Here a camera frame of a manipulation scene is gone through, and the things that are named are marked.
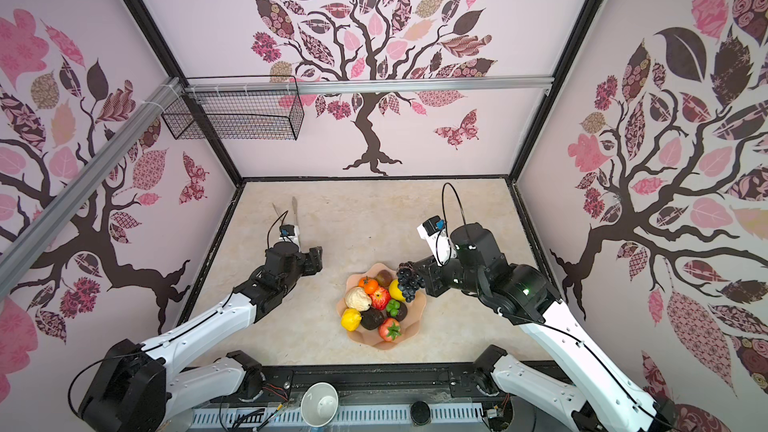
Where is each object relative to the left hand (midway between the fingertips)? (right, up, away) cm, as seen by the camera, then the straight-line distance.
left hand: (313, 253), depth 86 cm
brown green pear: (+21, -7, -1) cm, 22 cm away
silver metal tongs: (-14, +12, +24) cm, 30 cm away
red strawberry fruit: (+23, -18, -10) cm, 31 cm away
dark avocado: (+18, -16, -9) cm, 25 cm away
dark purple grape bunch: (+28, -3, -19) cm, 33 cm away
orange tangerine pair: (+17, -8, -4) cm, 19 cm away
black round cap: (+29, -30, -24) cm, 48 cm away
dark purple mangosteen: (+25, -15, -5) cm, 29 cm away
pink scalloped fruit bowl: (+28, -19, -5) cm, 34 cm away
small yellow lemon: (+13, -16, -10) cm, 22 cm away
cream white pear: (+14, -11, -7) cm, 19 cm away
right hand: (+29, +1, -22) cm, 36 cm away
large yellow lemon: (+24, -10, -4) cm, 27 cm away
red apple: (+20, -12, -5) cm, 24 cm away
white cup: (+6, -34, -16) cm, 38 cm away
